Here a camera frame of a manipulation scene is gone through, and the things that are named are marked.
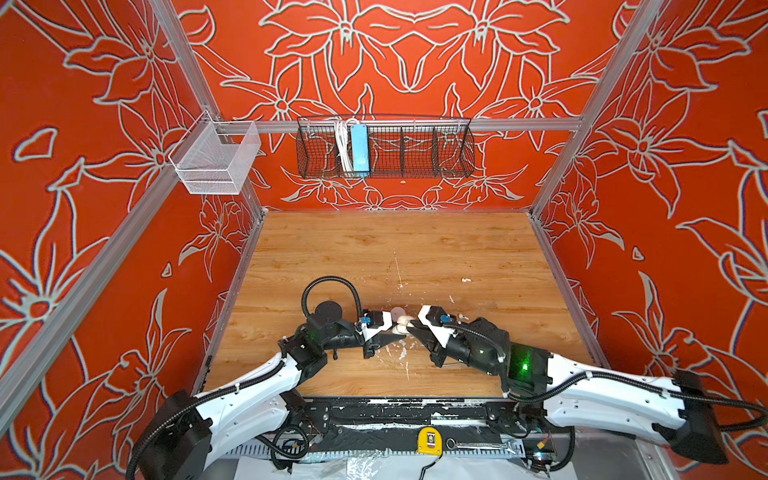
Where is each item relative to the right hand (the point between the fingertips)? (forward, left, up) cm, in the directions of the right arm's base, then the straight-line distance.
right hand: (406, 328), depth 67 cm
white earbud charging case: (+3, +1, 0) cm, 3 cm away
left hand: (+1, +1, -2) cm, 2 cm away
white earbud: (+12, -19, -20) cm, 30 cm away
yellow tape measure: (-20, -5, -19) cm, 28 cm away
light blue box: (+52, +11, +13) cm, 54 cm away
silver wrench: (-20, -11, -21) cm, 31 cm away
